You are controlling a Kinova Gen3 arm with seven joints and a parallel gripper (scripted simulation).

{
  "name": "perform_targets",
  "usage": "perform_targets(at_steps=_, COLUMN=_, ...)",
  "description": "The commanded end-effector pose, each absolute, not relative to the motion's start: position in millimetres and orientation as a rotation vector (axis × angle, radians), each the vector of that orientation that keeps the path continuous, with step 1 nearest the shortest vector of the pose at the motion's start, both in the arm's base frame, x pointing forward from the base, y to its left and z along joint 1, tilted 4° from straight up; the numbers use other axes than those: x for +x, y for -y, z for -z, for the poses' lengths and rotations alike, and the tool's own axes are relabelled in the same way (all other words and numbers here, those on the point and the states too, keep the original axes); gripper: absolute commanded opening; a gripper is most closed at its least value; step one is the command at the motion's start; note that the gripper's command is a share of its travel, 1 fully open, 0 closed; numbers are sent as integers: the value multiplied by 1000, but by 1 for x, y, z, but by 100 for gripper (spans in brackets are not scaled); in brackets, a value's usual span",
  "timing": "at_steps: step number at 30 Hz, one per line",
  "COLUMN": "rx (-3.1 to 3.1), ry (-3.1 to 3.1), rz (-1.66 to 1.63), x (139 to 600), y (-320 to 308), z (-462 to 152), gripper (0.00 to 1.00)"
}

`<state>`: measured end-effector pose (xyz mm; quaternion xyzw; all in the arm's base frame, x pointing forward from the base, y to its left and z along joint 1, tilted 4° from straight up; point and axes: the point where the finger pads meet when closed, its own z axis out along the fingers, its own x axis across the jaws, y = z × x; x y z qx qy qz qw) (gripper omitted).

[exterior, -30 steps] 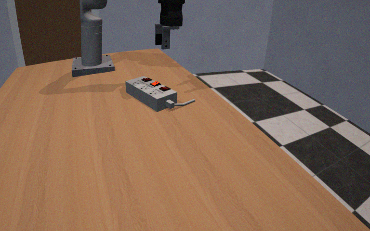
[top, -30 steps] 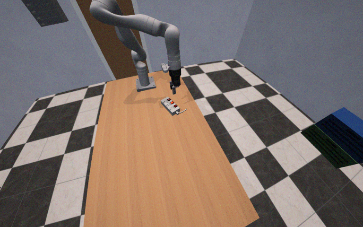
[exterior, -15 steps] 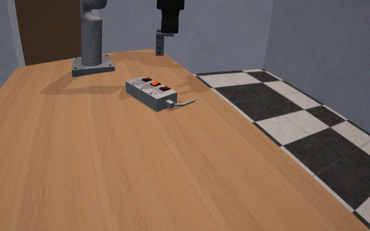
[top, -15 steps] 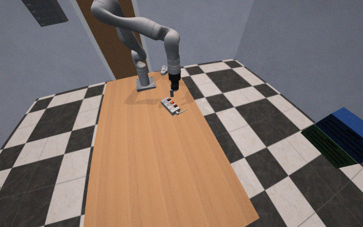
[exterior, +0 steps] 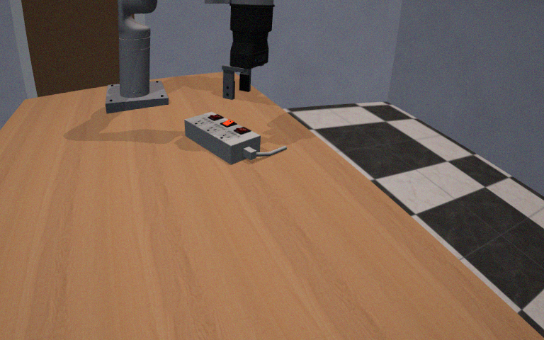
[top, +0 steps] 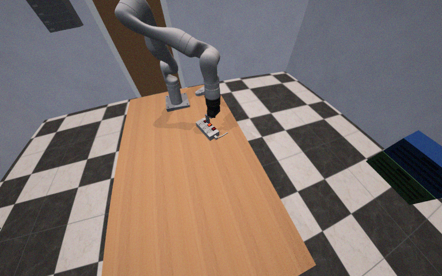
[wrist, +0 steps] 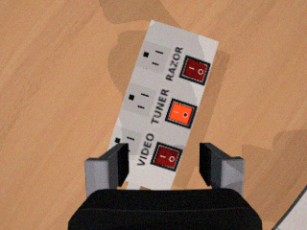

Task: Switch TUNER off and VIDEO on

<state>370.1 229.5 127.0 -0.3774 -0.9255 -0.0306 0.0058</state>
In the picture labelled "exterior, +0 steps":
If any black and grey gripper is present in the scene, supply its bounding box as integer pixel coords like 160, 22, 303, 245
205, 0, 275, 100

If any white power strip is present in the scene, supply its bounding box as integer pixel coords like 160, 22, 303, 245
184, 112, 287, 164

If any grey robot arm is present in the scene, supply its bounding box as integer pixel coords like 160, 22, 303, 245
118, 0, 157, 98

